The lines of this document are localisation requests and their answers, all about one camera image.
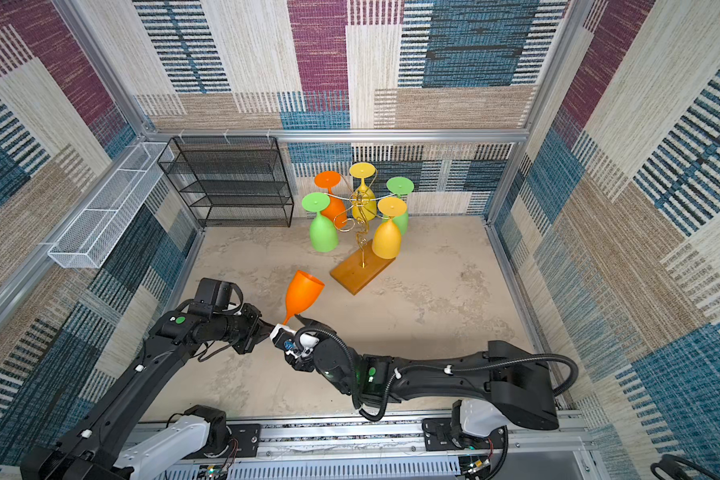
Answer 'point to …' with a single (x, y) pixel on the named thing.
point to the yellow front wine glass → (386, 242)
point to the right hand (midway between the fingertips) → (294, 327)
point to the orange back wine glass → (337, 210)
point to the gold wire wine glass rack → (354, 274)
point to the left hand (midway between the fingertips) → (281, 321)
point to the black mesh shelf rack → (232, 181)
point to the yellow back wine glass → (364, 206)
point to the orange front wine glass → (302, 292)
